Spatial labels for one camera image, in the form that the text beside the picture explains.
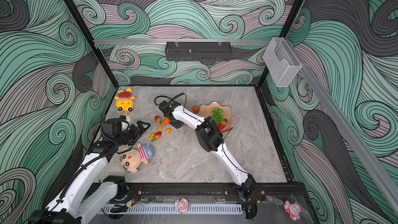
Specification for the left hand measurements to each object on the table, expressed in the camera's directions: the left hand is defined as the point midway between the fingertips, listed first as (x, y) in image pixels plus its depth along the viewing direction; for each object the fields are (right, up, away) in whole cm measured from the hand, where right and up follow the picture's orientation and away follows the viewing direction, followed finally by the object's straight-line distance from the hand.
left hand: (146, 127), depth 79 cm
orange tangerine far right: (+26, +8, +25) cm, 37 cm away
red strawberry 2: (+3, -7, +13) cm, 15 cm away
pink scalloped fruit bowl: (+33, +7, +23) cm, 40 cm away
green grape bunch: (+40, +5, +18) cm, 44 cm away
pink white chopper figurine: (+20, -32, -12) cm, 40 cm away
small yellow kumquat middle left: (+3, -3, +18) cm, 18 cm away
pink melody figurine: (+68, -33, -13) cm, 77 cm away
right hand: (+16, 0, +20) cm, 26 cm away
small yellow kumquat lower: (+8, -5, +16) cm, 19 cm away
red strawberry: (+1, +2, +21) cm, 21 cm away
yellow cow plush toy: (-22, +13, +22) cm, 34 cm away
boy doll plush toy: (-7, -16, -3) cm, 17 cm away
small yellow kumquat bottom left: (-1, -7, +13) cm, 15 cm away
